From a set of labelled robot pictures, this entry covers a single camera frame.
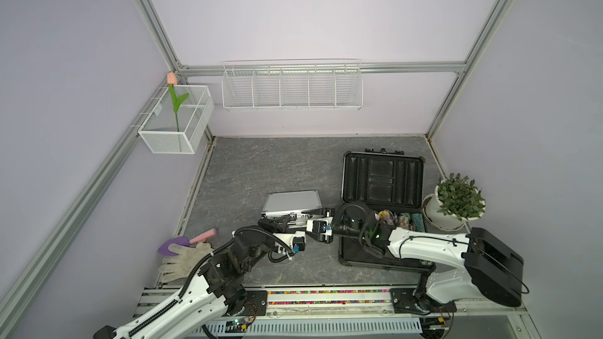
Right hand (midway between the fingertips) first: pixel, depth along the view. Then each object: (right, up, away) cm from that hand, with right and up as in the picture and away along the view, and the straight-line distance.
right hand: (303, 216), depth 73 cm
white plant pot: (+49, -1, +18) cm, 52 cm away
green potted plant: (+54, +5, +6) cm, 54 cm away
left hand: (-6, 0, +1) cm, 6 cm away
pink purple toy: (-51, -15, +11) cm, 54 cm away
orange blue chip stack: (+37, -5, +12) cm, 39 cm away
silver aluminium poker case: (-5, +2, +8) cm, 10 cm away
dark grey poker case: (+35, +8, +21) cm, 42 cm away
